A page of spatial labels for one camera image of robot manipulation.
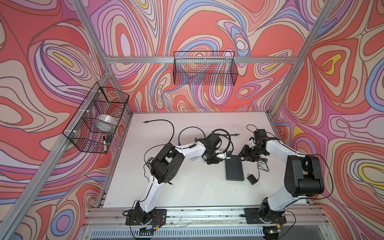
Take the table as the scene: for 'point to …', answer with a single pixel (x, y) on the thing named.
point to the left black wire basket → (94, 126)
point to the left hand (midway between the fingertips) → (218, 158)
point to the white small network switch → (194, 158)
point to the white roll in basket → (107, 118)
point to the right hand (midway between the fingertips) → (242, 159)
